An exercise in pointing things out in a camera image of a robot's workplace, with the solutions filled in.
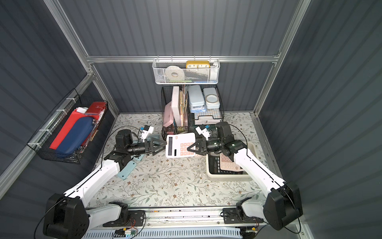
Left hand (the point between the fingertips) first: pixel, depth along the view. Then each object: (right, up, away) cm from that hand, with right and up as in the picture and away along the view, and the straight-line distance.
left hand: (166, 148), depth 72 cm
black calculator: (+25, -13, +15) cm, 32 cm away
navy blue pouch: (-43, +6, -3) cm, 43 cm away
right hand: (+13, -2, -3) cm, 13 cm away
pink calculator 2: (+33, -11, +15) cm, 38 cm away
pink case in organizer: (-5, +17, +30) cm, 35 cm away
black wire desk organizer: (+7, +23, +24) cm, 34 cm away
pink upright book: (+2, +24, +19) cm, 30 cm away
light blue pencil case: (+15, +28, +22) cm, 38 cm away
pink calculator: (+5, +1, 0) cm, 5 cm away
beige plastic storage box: (+31, -18, +12) cm, 37 cm away
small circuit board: (-19, -39, -2) cm, 44 cm away
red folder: (-50, +7, -2) cm, 50 cm away
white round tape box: (+25, +30, +25) cm, 46 cm away
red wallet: (-40, +20, +7) cm, 45 cm away
